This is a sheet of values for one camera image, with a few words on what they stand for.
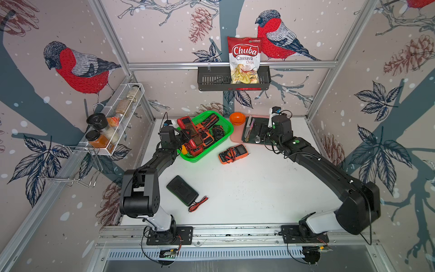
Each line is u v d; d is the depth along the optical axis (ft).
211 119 3.50
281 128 1.91
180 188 2.80
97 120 2.03
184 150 3.12
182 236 2.40
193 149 3.17
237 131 3.65
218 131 3.51
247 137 3.55
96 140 1.95
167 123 2.71
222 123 3.61
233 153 3.19
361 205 1.31
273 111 2.33
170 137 2.33
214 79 3.51
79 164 1.94
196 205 2.67
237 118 3.79
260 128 2.39
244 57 2.69
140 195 1.48
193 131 3.09
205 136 3.29
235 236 2.44
